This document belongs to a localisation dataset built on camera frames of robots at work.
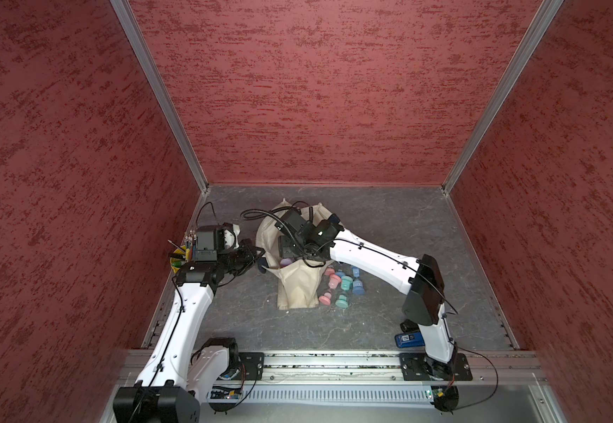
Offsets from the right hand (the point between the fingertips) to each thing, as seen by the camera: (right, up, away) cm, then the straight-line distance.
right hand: (289, 251), depth 81 cm
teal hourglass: (+19, -13, +7) cm, 24 cm away
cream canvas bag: (+3, -11, +2) cm, 12 cm away
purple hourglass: (-2, -4, 0) cm, 4 cm away
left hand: (-7, -1, -4) cm, 8 cm away
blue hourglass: (+23, -14, +6) cm, 27 cm away
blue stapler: (+36, -25, -6) cm, 44 cm away
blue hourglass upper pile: (+17, -9, +8) cm, 21 cm away
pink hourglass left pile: (+14, -13, +8) cm, 21 cm away
